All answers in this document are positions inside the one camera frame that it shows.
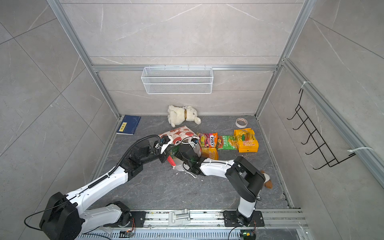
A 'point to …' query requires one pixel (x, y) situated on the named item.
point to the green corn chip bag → (223, 143)
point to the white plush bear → (176, 115)
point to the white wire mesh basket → (177, 80)
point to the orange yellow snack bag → (209, 152)
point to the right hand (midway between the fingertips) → (176, 148)
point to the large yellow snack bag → (244, 140)
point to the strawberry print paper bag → (182, 135)
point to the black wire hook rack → (323, 151)
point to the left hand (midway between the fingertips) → (173, 141)
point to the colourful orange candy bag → (208, 140)
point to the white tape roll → (241, 122)
